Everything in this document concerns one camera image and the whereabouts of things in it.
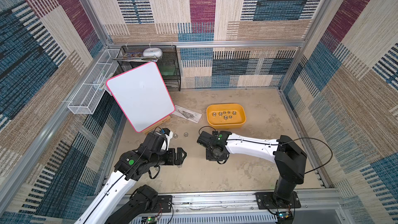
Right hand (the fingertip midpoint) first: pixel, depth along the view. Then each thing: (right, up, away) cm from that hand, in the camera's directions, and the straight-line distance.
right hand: (210, 157), depth 84 cm
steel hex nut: (-20, +9, +13) cm, 26 cm away
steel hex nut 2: (-14, +10, +13) cm, 22 cm away
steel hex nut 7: (+8, +22, +22) cm, 32 cm away
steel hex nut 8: (+11, +19, +20) cm, 30 cm away
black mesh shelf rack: (-45, +56, +8) cm, 72 cm away
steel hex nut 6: (+4, +21, +22) cm, 31 cm away
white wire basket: (-71, +31, +7) cm, 78 cm away
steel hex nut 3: (+11, +22, +24) cm, 34 cm away
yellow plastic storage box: (+6, +16, +18) cm, 25 cm away
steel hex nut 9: (+14, +20, +21) cm, 32 cm away
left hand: (-15, +6, -13) cm, 21 cm away
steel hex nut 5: (+18, +22, +24) cm, 37 cm away
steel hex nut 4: (+14, +23, +24) cm, 36 cm away
